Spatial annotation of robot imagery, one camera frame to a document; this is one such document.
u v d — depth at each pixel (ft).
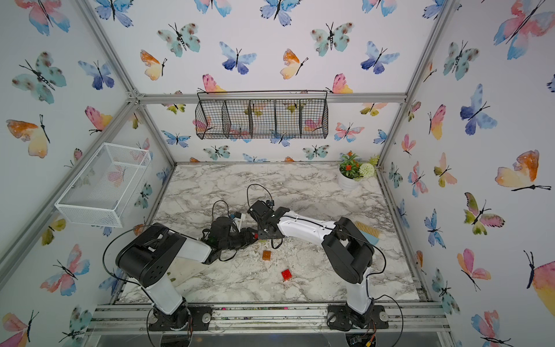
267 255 2.84
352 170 3.23
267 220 2.16
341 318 2.39
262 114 3.21
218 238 2.43
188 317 2.37
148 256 1.60
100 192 3.64
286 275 2.67
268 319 2.46
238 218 2.89
